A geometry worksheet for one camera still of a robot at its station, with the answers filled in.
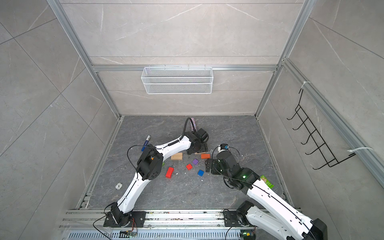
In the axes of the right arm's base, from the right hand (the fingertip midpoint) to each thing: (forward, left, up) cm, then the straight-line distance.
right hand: (212, 161), depth 78 cm
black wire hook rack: (-3, -46, +17) cm, 49 cm away
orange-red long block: (+11, +3, -14) cm, 18 cm away
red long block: (-1, +24, -11) cm, 27 cm away
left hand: (+17, +4, -13) cm, 21 cm away
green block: (-9, +22, +16) cm, 29 cm away
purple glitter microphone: (+38, +10, -16) cm, 43 cm away
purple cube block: (+7, +9, -15) cm, 19 cm away
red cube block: (+4, +13, -16) cm, 21 cm away
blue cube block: (+1, +6, -16) cm, 17 cm away
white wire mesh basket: (+54, +20, +15) cm, 59 cm away
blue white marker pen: (+21, +43, -13) cm, 50 cm away
